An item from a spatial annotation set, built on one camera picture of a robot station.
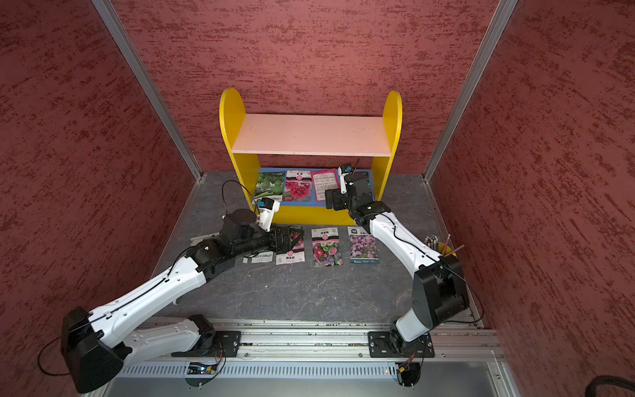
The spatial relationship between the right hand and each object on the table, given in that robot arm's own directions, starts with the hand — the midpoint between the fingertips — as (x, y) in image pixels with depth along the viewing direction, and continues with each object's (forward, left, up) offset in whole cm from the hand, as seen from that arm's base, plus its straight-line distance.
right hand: (338, 195), depth 87 cm
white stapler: (-7, +57, -17) cm, 60 cm away
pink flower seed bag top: (-10, +5, -21) cm, 23 cm away
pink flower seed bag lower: (+10, +16, -6) cm, 19 cm away
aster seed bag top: (-13, +17, -21) cm, 30 cm away
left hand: (-18, +15, +2) cm, 24 cm away
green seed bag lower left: (+11, +27, -5) cm, 30 cm away
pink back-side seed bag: (+14, +5, -6) cm, 16 cm away
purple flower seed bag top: (-10, -10, -20) cm, 25 cm away
